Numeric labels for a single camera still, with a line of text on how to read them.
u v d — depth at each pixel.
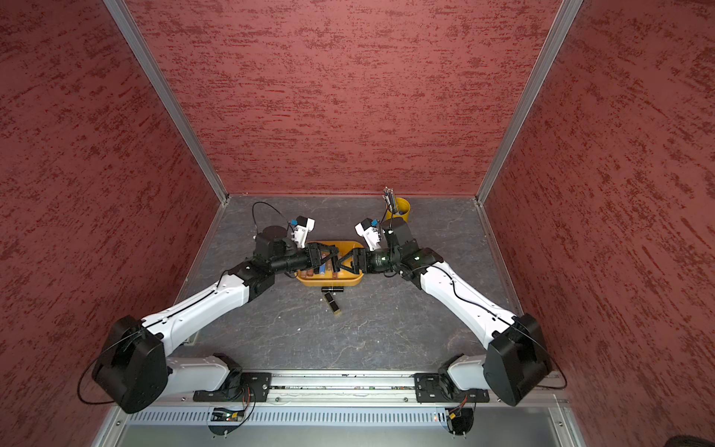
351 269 0.67
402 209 1.01
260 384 0.74
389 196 1.00
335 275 0.95
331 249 0.77
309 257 0.69
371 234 0.71
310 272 0.94
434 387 0.74
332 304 0.89
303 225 0.74
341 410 0.71
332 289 0.92
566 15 0.71
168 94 0.87
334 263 0.76
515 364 0.40
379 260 0.66
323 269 0.71
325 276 0.96
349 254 0.69
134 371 0.40
